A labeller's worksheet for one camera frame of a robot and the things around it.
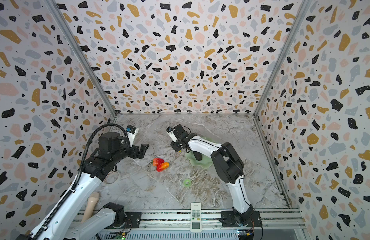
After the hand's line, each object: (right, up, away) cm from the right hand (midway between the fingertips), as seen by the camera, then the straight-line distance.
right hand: (172, 140), depth 94 cm
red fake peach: (-9, -13, -3) cm, 16 cm away
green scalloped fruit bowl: (+21, -14, 0) cm, 26 cm away
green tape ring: (+10, -23, -7) cm, 26 cm away
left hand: (-13, +2, -21) cm, 25 cm away
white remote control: (+15, -36, -21) cm, 44 cm away
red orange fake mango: (-5, -16, -4) cm, 17 cm away
